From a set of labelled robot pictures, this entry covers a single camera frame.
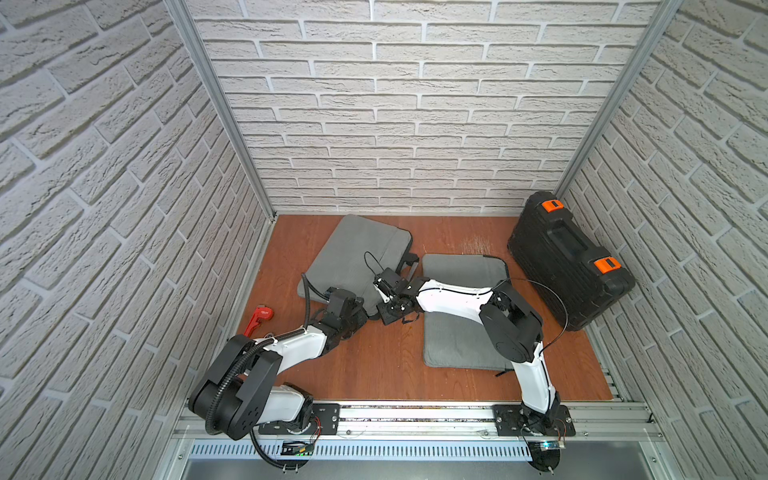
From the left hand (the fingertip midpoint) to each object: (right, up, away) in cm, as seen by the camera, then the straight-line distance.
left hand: (370, 307), depth 91 cm
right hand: (+6, -2, +3) cm, 7 cm away
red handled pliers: (-34, -2, 0) cm, 34 cm away
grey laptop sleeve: (+24, -8, -7) cm, 27 cm away
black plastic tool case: (+57, +10, -11) cm, 59 cm away
